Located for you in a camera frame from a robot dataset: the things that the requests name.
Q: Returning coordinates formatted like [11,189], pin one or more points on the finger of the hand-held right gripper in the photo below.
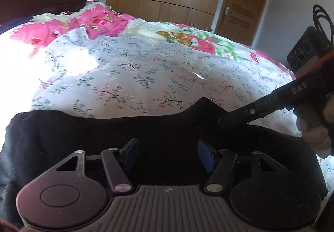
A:
[250,112]

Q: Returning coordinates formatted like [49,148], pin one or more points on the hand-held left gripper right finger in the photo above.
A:
[206,155]

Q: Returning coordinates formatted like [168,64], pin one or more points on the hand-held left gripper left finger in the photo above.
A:
[130,155]

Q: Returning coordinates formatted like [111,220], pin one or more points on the black pants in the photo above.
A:
[156,130]

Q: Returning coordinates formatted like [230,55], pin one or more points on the person's right hand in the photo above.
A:
[311,127]

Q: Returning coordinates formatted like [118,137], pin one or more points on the wooden door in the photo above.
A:
[242,7]

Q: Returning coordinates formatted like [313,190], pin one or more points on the white floral quilt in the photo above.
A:
[143,72]

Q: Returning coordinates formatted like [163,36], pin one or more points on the cartoon print bedsheet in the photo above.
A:
[198,41]

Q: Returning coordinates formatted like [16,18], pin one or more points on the pink printed blanket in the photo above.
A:
[101,19]

